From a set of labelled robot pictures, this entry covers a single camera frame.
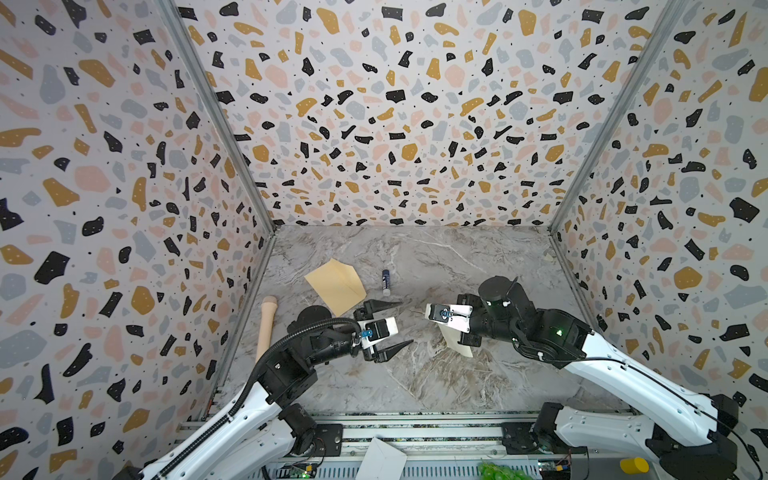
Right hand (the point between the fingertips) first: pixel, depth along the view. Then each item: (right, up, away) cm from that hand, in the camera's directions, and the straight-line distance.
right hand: (437, 306), depth 66 cm
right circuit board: (+27, -40, +6) cm, 49 cm away
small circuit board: (-31, -39, +4) cm, 50 cm away
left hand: (-8, -1, -5) cm, 9 cm away
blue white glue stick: (-13, +2, +37) cm, 39 cm away
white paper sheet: (-12, -35, +1) cm, 38 cm away
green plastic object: (+12, -37, +1) cm, 39 cm away
